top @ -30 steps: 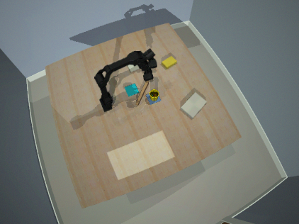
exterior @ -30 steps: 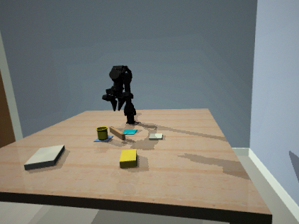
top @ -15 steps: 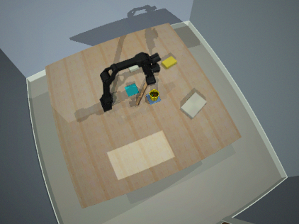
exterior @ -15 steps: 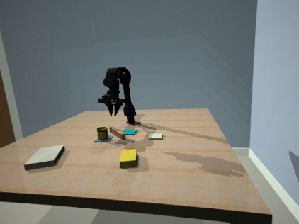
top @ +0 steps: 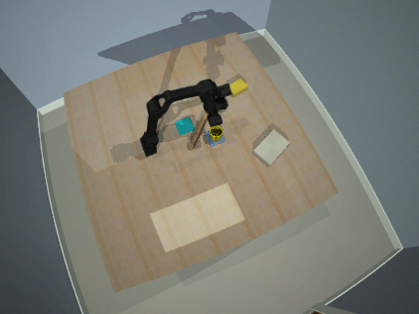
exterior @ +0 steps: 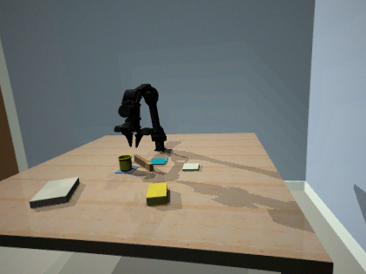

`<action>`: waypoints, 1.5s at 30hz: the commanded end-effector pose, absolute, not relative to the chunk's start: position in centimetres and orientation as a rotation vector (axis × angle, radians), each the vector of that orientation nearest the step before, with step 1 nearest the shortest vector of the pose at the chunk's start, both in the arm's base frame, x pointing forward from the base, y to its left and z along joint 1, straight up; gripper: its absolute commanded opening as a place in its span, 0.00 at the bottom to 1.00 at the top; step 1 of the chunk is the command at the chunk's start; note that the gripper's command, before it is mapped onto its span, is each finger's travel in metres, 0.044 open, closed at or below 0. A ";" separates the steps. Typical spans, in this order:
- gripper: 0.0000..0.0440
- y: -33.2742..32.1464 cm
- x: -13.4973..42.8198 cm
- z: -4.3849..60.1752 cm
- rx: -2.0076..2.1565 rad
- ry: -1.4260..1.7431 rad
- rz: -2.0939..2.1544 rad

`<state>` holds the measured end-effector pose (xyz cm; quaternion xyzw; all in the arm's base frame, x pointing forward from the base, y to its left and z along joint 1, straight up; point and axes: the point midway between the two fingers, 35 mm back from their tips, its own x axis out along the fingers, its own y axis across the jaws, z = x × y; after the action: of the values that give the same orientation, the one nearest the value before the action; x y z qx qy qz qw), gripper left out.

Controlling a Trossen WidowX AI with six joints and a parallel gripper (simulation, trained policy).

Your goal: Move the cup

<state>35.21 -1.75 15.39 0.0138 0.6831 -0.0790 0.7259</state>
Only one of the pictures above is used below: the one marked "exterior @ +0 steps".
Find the yellow cup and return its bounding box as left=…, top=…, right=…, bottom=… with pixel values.
left=118, top=154, right=132, bottom=172

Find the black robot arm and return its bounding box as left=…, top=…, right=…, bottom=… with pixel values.
left=118, top=84, right=167, bottom=151

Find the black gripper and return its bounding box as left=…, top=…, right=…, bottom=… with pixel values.
left=114, top=116, right=154, bottom=147

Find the yellow rectangular block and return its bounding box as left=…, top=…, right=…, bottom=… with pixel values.
left=147, top=182, right=167, bottom=206

